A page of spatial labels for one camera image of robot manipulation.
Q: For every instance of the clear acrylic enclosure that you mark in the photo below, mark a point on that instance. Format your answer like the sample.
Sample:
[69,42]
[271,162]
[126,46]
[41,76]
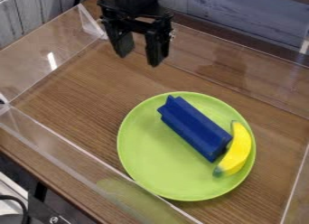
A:
[70,89]

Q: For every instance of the clear acrylic corner bracket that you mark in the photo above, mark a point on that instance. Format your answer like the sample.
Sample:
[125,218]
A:
[90,24]

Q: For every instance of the green round plate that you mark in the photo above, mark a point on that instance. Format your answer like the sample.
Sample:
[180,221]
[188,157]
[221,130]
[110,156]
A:
[161,162]

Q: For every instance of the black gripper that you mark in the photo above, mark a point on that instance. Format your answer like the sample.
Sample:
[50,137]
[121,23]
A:
[138,16]

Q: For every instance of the black metal base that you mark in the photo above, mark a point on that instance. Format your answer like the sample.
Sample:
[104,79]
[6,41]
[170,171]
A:
[42,214]

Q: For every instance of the yellow toy banana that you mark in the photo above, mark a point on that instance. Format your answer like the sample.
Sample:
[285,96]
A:
[239,152]

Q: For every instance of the blue block object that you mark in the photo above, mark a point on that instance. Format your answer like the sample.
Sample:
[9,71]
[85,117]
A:
[196,128]

